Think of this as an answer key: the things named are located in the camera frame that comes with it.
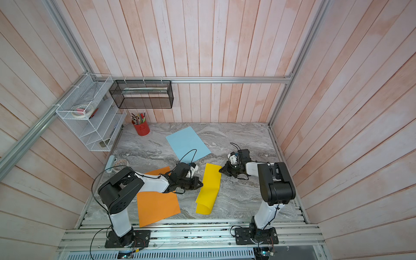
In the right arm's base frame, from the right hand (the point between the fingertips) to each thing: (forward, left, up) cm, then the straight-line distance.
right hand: (220, 169), depth 96 cm
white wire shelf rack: (+4, +61, +29) cm, 68 cm away
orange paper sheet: (-22, +35, 0) cm, 42 cm away
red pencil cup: (+27, +53, +6) cm, 60 cm away
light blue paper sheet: (+22, +25, -1) cm, 33 cm away
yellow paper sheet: (-13, +6, 0) cm, 14 cm away
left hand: (-11, +10, -1) cm, 15 cm away
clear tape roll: (+4, +63, +1) cm, 63 cm away
